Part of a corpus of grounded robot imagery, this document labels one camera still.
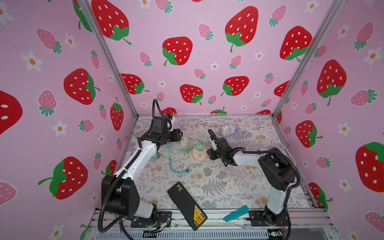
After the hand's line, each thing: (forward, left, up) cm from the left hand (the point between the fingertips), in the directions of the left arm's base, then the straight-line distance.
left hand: (179, 132), depth 85 cm
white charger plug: (+13, -30, -12) cm, 35 cm away
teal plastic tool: (-38, -31, -20) cm, 53 cm away
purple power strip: (+12, -32, -17) cm, 38 cm away
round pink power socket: (-5, -12, -18) cm, 22 cm away
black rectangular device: (-37, -9, -19) cm, 43 cm away
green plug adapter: (-1, -13, -14) cm, 19 cm away
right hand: (-1, -20, -18) cm, 27 cm away
